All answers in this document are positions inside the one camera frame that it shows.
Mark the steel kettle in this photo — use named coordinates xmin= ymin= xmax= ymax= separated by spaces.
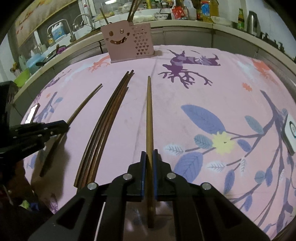
xmin=246 ymin=11 xmax=260 ymax=36

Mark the black smartphone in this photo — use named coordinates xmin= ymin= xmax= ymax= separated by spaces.
xmin=24 ymin=103 xmax=40 ymax=124

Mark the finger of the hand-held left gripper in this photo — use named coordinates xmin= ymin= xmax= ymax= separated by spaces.
xmin=13 ymin=133 xmax=57 ymax=142
xmin=9 ymin=120 xmax=70 ymax=134

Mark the white square device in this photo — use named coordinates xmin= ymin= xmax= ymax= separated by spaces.
xmin=281 ymin=113 xmax=296 ymax=156

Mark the white detergent jug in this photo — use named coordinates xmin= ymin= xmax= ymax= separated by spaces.
xmin=51 ymin=22 xmax=68 ymax=42

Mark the pink smiley chopstick holder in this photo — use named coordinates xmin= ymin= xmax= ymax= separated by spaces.
xmin=100 ymin=20 xmax=162 ymax=63

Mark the light blue plastic container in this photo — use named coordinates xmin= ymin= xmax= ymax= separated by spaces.
xmin=26 ymin=54 xmax=45 ymax=75

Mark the chrome faucet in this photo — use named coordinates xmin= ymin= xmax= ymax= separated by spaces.
xmin=47 ymin=19 xmax=75 ymax=42
xmin=73 ymin=14 xmax=94 ymax=32

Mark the red snack packet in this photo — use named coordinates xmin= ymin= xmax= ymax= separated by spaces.
xmin=171 ymin=6 xmax=186 ymax=20

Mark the black gas stove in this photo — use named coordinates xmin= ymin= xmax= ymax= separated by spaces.
xmin=259 ymin=31 xmax=296 ymax=58

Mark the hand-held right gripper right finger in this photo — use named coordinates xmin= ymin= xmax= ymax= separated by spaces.
xmin=153 ymin=149 xmax=270 ymax=241

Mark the white bowl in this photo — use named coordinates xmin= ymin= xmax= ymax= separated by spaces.
xmin=211 ymin=16 xmax=232 ymax=26

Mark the white plastic jug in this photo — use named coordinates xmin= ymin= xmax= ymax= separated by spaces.
xmin=184 ymin=0 xmax=197 ymax=21

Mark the pink printed tablecloth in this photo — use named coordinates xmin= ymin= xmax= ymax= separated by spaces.
xmin=21 ymin=45 xmax=296 ymax=241

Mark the brown wooden chopstick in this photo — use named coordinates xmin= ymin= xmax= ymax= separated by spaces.
xmin=99 ymin=8 xmax=109 ymax=25
xmin=128 ymin=0 xmax=136 ymax=24
xmin=131 ymin=0 xmax=139 ymax=23
xmin=39 ymin=83 xmax=100 ymax=178
xmin=146 ymin=75 xmax=155 ymax=229
xmin=42 ymin=85 xmax=103 ymax=176

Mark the yellow cooking oil bottle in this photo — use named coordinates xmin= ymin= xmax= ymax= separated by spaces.
xmin=201 ymin=0 xmax=219 ymax=22

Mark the green plastic basin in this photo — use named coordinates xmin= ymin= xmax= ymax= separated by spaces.
xmin=14 ymin=68 xmax=31 ymax=87

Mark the bundle of wooden chopsticks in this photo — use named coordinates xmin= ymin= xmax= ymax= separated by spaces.
xmin=73 ymin=70 xmax=135 ymax=189

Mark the fruit wall poster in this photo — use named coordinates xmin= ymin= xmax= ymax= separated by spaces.
xmin=14 ymin=0 xmax=77 ymax=44

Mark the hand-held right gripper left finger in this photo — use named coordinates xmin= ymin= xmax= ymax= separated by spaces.
xmin=28 ymin=151 xmax=147 ymax=241

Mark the green sauce bottle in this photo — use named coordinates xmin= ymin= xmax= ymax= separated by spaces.
xmin=238 ymin=8 xmax=246 ymax=30

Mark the black wok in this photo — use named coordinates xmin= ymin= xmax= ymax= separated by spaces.
xmin=36 ymin=50 xmax=61 ymax=66

